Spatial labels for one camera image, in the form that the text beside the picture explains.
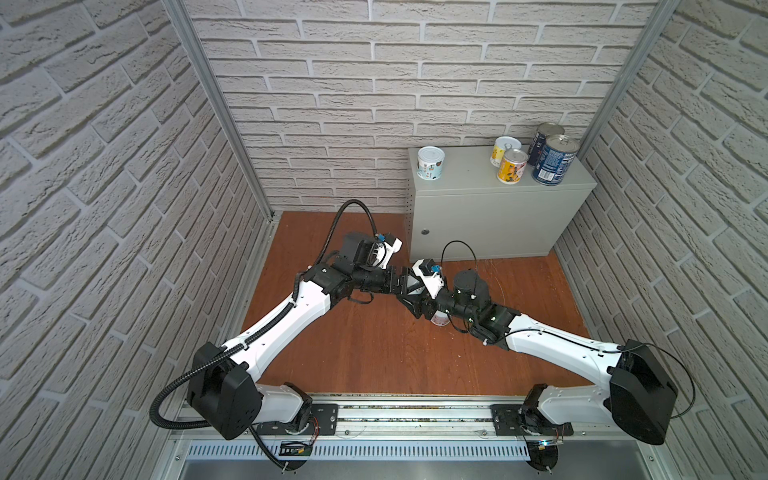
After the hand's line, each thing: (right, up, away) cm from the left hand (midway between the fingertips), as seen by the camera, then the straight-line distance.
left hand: (413, 279), depth 73 cm
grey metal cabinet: (+17, +18, +13) cm, 28 cm away
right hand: (-1, -2, +3) cm, 4 cm away
